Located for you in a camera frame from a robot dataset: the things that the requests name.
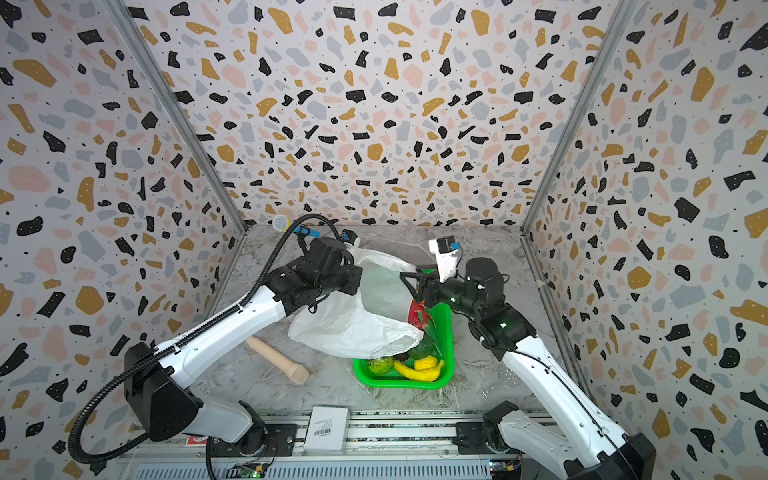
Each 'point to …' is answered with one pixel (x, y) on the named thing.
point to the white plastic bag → (371, 322)
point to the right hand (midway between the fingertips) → (404, 269)
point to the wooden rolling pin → (297, 373)
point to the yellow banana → (419, 375)
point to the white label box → (328, 431)
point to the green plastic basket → (392, 380)
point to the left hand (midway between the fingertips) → (359, 265)
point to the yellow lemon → (426, 363)
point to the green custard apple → (381, 365)
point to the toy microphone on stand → (281, 223)
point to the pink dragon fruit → (418, 315)
